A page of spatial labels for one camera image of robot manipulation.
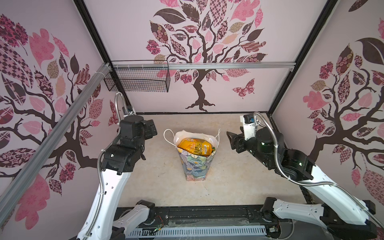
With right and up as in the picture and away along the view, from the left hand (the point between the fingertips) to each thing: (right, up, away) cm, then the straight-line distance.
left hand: (140, 127), depth 64 cm
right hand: (+41, -1, -4) cm, 41 cm away
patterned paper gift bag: (+24, -20, +9) cm, 33 cm away
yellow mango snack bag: (+25, -10, +15) cm, 31 cm away
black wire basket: (-13, +34, +31) cm, 47 cm away
